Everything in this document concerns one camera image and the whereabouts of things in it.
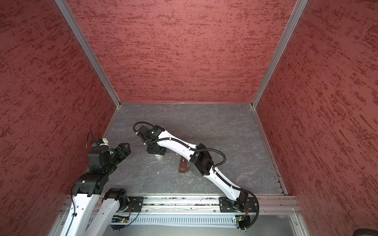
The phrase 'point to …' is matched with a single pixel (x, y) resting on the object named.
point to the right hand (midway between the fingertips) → (155, 155)
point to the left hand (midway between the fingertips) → (125, 151)
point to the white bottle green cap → (159, 156)
